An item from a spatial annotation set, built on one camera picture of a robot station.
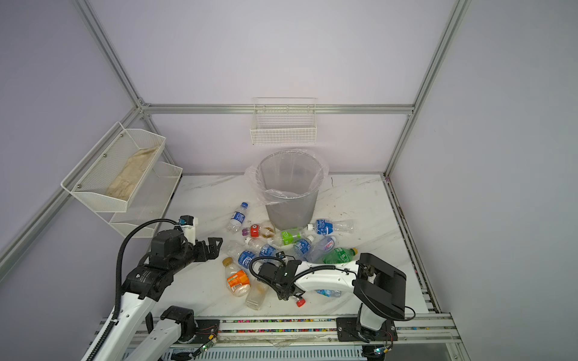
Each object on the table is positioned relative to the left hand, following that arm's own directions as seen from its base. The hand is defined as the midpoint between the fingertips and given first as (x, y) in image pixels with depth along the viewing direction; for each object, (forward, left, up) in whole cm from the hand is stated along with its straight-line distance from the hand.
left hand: (208, 243), depth 75 cm
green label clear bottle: (+9, -26, -12) cm, 30 cm away
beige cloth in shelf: (+16, +30, +12) cm, 36 cm away
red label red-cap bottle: (-15, -32, -15) cm, 38 cm away
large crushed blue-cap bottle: (-12, -42, -15) cm, 46 cm away
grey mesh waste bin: (+17, -29, -7) cm, 34 cm away
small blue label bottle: (+18, -5, -12) cm, 22 cm away
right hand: (-10, -26, -16) cm, 33 cm away
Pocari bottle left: (0, -10, -12) cm, 15 cm away
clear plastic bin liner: (+34, -25, 0) cm, 42 cm away
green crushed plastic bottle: (+2, -48, -14) cm, 50 cm away
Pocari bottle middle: (+3, -18, -11) cm, 21 cm away
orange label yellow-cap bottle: (-7, -8, -15) cm, 18 cm away
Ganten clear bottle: (+4, -40, -12) cm, 42 cm away
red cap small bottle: (+14, -16, -17) cm, 28 cm away
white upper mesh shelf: (+19, +37, +12) cm, 43 cm away
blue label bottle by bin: (+14, -43, -12) cm, 47 cm away
